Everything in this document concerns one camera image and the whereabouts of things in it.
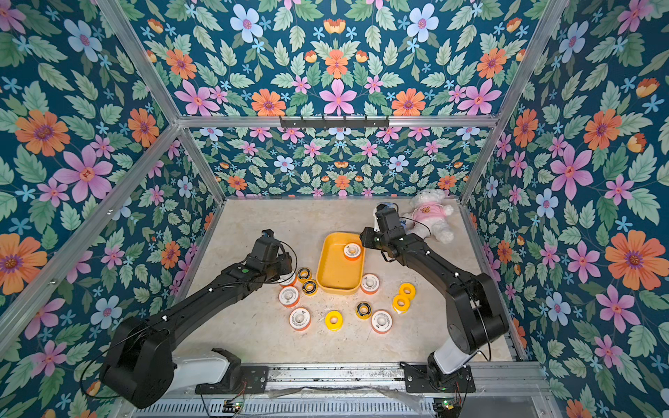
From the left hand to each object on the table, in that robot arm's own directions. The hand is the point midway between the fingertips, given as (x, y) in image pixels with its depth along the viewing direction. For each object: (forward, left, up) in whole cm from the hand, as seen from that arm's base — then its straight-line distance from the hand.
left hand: (290, 257), depth 87 cm
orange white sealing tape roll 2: (-7, -27, -11) cm, 30 cm away
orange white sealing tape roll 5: (-20, -29, -11) cm, 37 cm away
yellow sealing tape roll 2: (-10, -40, -11) cm, 43 cm away
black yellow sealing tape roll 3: (-16, -24, -11) cm, 31 cm away
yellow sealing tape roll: (-19, -14, -11) cm, 26 cm away
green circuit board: (-39, +14, -13) cm, 44 cm away
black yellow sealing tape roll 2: (-6, -5, -11) cm, 14 cm away
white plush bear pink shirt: (+17, -54, -4) cm, 57 cm away
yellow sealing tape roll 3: (-15, -37, -10) cm, 41 cm away
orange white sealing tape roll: (+7, -22, -9) cm, 25 cm away
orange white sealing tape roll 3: (-9, +2, -11) cm, 14 cm away
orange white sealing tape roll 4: (-17, -3, -10) cm, 20 cm away
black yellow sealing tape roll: (-2, -3, -9) cm, 10 cm away
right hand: (+5, -26, +3) cm, 27 cm away
